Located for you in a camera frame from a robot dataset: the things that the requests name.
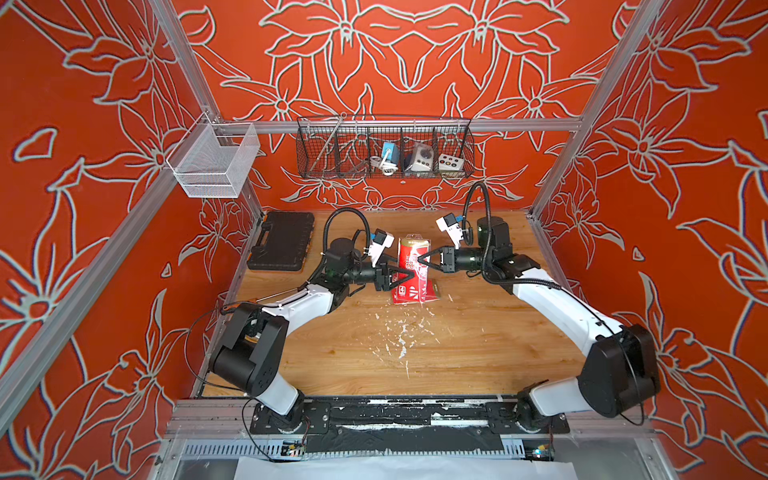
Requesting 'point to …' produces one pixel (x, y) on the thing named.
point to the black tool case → (283, 241)
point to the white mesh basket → (213, 159)
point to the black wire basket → (341, 147)
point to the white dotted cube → (450, 163)
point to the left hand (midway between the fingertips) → (409, 271)
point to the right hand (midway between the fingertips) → (416, 261)
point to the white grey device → (421, 158)
